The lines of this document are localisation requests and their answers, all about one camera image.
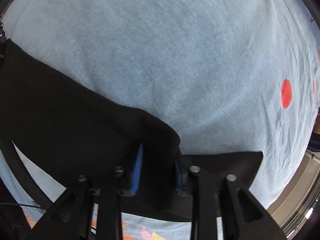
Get black pants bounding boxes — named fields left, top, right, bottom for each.
left=1, top=40, right=265, bottom=223

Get blue patterned bed sheet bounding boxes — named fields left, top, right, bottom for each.
left=1, top=0, right=319, bottom=239

